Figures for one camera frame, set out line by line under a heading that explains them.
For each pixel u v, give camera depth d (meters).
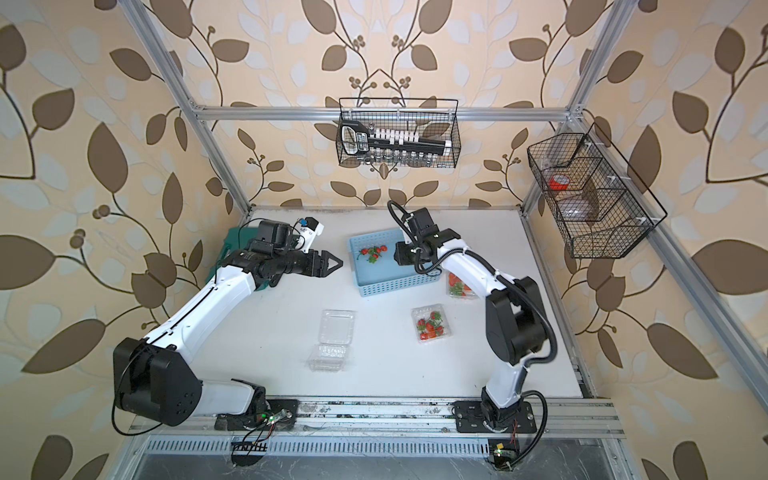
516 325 0.47
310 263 0.71
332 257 0.75
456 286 0.98
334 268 0.76
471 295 0.96
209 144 1.00
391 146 0.83
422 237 0.70
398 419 0.75
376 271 1.01
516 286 0.48
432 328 0.89
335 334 0.89
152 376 0.44
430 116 0.91
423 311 0.91
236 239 1.11
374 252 1.05
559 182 0.81
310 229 0.74
